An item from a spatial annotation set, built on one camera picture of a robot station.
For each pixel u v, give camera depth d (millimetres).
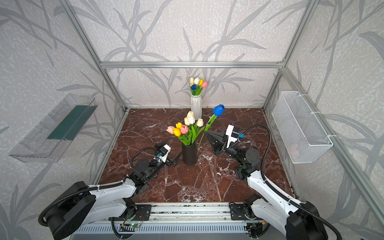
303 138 608
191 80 937
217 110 495
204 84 919
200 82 932
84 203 423
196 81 894
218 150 566
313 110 695
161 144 737
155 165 671
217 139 573
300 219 393
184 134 711
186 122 730
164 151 634
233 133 517
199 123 696
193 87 894
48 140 642
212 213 753
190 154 818
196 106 1027
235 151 585
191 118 666
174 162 715
